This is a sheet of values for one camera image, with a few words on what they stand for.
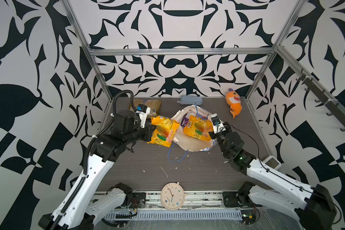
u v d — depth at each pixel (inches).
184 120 39.2
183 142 35.1
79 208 14.6
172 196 28.9
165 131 27.0
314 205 15.7
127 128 19.1
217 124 23.8
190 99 45.8
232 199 29.3
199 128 36.7
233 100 43.5
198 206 28.8
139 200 29.2
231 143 21.4
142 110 22.3
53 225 13.7
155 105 43.6
